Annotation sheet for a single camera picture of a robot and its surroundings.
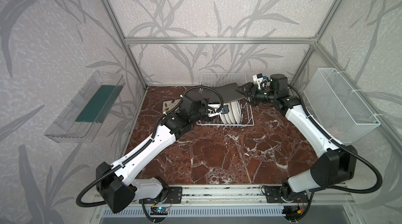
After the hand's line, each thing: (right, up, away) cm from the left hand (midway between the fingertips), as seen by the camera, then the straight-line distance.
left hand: (218, 96), depth 71 cm
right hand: (+10, +4, +4) cm, 12 cm away
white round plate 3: (+11, -9, +20) cm, 25 cm away
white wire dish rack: (-3, +14, +47) cm, 49 cm away
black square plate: (+6, +2, +13) cm, 14 cm away
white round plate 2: (+7, -11, +17) cm, 22 cm away
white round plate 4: (+14, -4, +28) cm, 32 cm away
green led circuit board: (-28, -53, +1) cm, 60 cm away
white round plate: (+3, -11, +16) cm, 20 cm away
